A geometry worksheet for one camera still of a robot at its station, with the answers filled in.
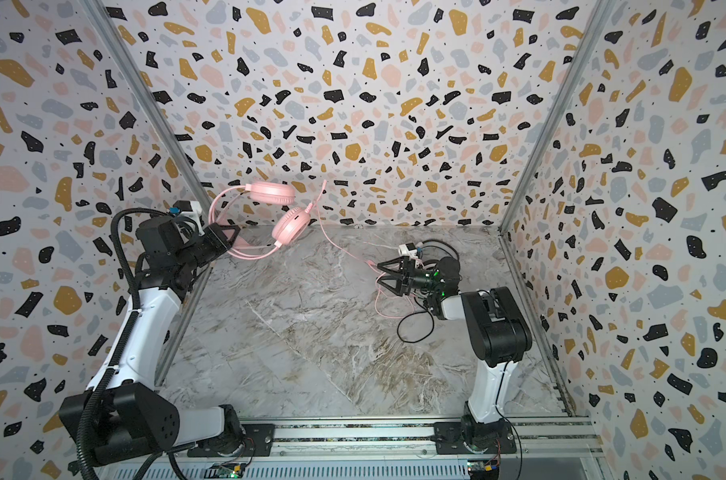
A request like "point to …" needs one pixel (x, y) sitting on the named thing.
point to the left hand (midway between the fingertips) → (236, 221)
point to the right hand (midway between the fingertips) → (376, 274)
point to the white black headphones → (448, 267)
